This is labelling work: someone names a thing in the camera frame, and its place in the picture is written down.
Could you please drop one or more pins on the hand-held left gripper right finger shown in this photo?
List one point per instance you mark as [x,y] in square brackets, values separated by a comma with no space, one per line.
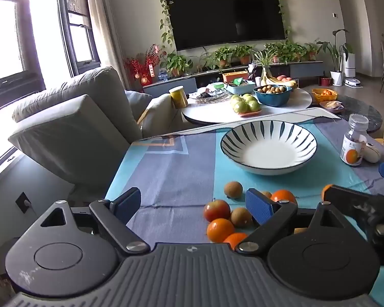
[259,208]

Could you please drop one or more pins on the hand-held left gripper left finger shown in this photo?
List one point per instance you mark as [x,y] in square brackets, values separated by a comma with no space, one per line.
[128,203]

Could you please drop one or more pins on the red apple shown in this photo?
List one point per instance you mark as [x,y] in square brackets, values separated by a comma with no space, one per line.
[216,210]

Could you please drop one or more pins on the white blue-striped bowl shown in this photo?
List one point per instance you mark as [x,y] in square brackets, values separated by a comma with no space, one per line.
[268,148]

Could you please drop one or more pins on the pile of small brown fruits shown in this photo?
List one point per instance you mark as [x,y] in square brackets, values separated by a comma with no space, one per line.
[272,89]

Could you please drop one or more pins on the white egg-shaped case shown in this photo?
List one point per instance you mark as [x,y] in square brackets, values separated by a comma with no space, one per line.
[372,153]

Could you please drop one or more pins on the clear jar with orange label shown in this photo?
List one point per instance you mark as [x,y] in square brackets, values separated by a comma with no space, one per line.
[353,144]

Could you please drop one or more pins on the blue patterned tablecloth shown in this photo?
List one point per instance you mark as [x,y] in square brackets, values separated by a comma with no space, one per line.
[179,172]

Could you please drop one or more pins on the dark round coffee table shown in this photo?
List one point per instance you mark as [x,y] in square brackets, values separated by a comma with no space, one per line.
[361,110]

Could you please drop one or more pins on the purple snack dish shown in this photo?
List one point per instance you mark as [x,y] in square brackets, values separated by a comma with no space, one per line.
[332,106]

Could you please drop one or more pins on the beige cushion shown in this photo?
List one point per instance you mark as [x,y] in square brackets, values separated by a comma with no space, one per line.
[158,115]

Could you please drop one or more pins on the orange basket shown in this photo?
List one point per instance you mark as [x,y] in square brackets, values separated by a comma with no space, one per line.
[323,96]

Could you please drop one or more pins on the grey sofa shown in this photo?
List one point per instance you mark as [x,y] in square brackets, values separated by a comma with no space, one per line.
[67,124]

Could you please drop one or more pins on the blue-grey cushion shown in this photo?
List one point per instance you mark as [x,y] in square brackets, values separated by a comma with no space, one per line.
[136,102]

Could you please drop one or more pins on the green apple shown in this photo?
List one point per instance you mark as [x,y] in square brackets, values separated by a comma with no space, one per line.
[241,107]
[248,97]
[236,99]
[254,105]

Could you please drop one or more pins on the white round coffee table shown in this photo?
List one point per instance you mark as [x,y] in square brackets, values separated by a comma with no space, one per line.
[211,112]

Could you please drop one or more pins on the small red pot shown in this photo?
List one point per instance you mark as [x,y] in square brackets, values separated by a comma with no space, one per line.
[325,81]

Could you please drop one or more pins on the blue bowl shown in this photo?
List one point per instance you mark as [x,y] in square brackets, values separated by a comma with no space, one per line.
[272,99]

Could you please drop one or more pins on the yellow can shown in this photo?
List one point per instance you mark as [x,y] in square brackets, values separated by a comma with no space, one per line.
[178,97]

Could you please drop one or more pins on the light blue dish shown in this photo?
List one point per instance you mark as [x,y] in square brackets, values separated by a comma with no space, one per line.
[241,88]

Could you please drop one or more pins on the tall plant in white pot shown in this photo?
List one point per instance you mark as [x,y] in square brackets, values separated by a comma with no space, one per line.
[335,54]

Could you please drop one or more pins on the bunch of bananas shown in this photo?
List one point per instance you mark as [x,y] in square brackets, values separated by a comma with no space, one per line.
[280,81]

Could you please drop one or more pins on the grey television cabinet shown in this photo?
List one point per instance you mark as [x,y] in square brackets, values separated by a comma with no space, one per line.
[307,68]

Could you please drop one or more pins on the orange box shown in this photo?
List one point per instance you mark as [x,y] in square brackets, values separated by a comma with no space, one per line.
[233,76]

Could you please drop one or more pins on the red decorative branches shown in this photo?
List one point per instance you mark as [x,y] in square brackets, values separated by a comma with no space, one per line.
[144,65]

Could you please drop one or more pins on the potted green plant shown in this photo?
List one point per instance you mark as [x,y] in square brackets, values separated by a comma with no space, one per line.
[312,51]
[176,64]
[223,56]
[292,50]
[243,53]

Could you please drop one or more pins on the spider plant in vase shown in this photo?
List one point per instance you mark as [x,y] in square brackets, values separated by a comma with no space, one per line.
[265,62]

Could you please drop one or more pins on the light curtain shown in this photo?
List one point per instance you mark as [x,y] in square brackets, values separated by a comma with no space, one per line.
[105,22]

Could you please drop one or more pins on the large dark framed window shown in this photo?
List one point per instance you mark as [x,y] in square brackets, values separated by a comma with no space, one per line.
[6,32]

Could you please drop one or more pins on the black wall socket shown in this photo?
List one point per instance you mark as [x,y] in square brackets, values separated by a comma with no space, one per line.
[23,202]

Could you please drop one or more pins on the black wall television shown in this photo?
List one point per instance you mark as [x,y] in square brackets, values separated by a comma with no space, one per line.
[227,16]

